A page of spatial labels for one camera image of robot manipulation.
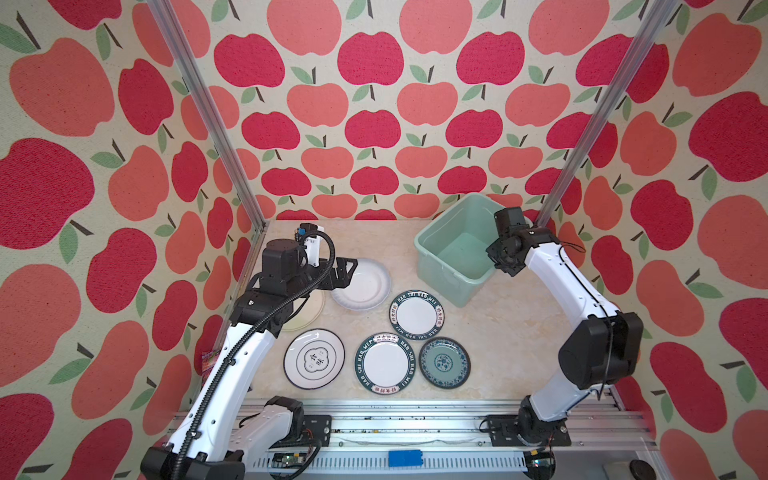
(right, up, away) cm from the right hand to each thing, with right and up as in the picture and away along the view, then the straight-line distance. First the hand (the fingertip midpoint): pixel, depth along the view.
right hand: (498, 262), depth 87 cm
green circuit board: (-58, -48, -15) cm, 77 cm away
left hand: (-43, 0, -17) cm, 46 cm away
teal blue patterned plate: (-16, -29, -1) cm, 34 cm away
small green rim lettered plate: (-23, -18, +10) cm, 31 cm away
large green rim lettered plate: (-34, -29, -2) cm, 45 cm away
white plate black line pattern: (-55, -29, -1) cm, 62 cm away
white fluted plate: (-39, -9, +12) cm, 42 cm away
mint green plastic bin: (-8, +4, +25) cm, 27 cm away
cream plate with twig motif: (-58, -17, +9) cm, 61 cm away
